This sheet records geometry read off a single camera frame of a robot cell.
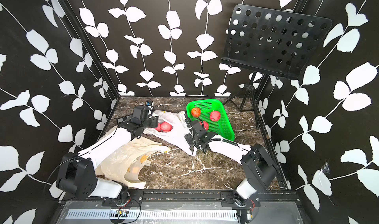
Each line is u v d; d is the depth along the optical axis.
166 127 0.95
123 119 1.03
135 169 0.82
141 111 0.65
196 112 1.04
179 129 0.89
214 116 1.01
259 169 0.44
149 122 0.77
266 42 0.67
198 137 0.66
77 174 0.42
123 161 0.76
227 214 0.70
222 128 1.01
